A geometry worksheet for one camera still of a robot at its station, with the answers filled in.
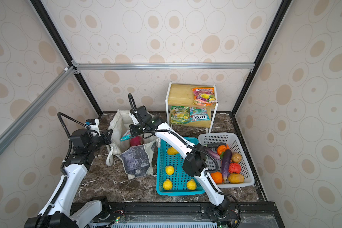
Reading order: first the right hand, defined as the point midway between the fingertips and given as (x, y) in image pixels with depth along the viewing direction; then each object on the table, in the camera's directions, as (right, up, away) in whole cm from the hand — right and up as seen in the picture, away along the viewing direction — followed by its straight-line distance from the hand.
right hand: (130, 130), depth 82 cm
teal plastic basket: (+24, -30, +3) cm, 38 cm away
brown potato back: (+61, -15, 0) cm, 63 cm away
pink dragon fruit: (+1, -7, +10) cm, 12 cm away
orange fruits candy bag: (+42, +19, -4) cm, 46 cm away
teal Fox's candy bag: (+42, +10, +12) cm, 45 cm away
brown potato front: (+60, -27, -3) cm, 66 cm away
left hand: (-7, +2, -6) cm, 9 cm away
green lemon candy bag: (+29, +10, +10) cm, 32 cm away
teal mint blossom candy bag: (-2, -3, 0) cm, 4 cm away
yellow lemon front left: (+22, -30, -3) cm, 37 cm away
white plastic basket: (+64, -6, +14) cm, 66 cm away
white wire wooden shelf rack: (+35, +15, -3) cm, 38 cm away
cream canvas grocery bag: (+5, -16, -6) cm, 18 cm away
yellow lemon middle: (+23, -23, +1) cm, 33 cm away
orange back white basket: (+56, -12, +10) cm, 59 cm away
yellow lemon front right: (+35, -30, -4) cm, 46 cm away
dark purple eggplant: (+56, -19, +1) cm, 59 cm away
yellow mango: (+24, -14, +10) cm, 29 cm away
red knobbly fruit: (+60, -21, 0) cm, 64 cm away
